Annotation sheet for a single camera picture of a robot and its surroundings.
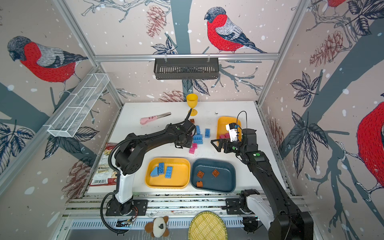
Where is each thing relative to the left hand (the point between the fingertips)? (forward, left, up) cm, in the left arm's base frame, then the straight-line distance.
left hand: (188, 143), depth 94 cm
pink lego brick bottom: (-4, -2, -2) cm, 5 cm away
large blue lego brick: (+4, -6, -2) cm, 8 cm away
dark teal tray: (-22, -21, -4) cm, 31 cm away
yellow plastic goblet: (+32, -2, +9) cm, 33 cm away
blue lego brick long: (-15, +16, -3) cm, 22 cm away
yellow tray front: (-20, +4, -3) cm, 21 cm away
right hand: (-8, -16, +14) cm, 23 cm away
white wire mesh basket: (+2, +58, +27) cm, 64 cm away
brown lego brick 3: (-18, -16, -2) cm, 24 cm away
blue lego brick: (-18, +11, -2) cm, 21 cm away
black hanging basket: (+49, +13, +24) cm, 56 cm away
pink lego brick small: (0, -4, -2) cm, 4 cm away
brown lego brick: (-25, -7, -1) cm, 26 cm away
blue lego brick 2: (+10, -13, -3) cm, 16 cm away
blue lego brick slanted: (-18, +19, -2) cm, 26 cm away
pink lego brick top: (+5, -22, -1) cm, 23 cm away
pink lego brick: (+6, -26, -1) cm, 27 cm away
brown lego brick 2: (-18, -7, -3) cm, 20 cm away
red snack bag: (-20, +45, +1) cm, 49 cm away
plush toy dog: (-43, +13, 0) cm, 45 cm away
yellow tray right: (+13, -23, -3) cm, 27 cm away
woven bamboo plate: (-42, -10, -3) cm, 43 cm away
